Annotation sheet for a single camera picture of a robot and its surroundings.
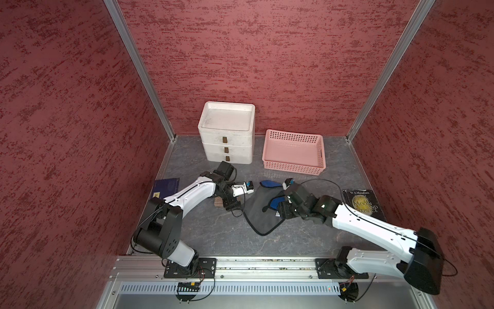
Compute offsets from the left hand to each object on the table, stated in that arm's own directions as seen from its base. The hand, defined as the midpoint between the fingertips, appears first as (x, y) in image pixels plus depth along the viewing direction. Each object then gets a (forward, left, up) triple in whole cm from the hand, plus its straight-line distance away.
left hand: (236, 202), depth 86 cm
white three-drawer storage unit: (+28, +5, +18) cm, 34 cm away
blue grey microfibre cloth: (0, -12, -5) cm, 13 cm away
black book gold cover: (+4, -63, -4) cm, 64 cm away
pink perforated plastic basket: (+34, -32, -4) cm, 47 cm away
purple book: (+10, +39, -6) cm, 41 cm away
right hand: (-6, -21, +5) cm, 22 cm away
